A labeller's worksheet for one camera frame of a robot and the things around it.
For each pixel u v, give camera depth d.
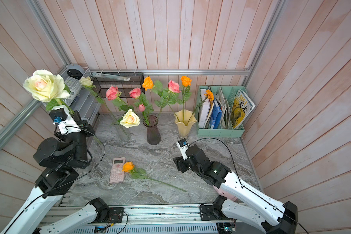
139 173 0.85
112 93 0.73
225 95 0.98
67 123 0.40
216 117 0.95
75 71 0.80
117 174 0.86
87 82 0.76
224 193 0.78
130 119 0.58
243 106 0.96
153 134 1.03
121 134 0.96
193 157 0.53
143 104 0.83
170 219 0.73
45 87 0.35
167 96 0.78
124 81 0.90
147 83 0.75
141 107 0.82
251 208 0.55
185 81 0.83
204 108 0.90
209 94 0.83
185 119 0.95
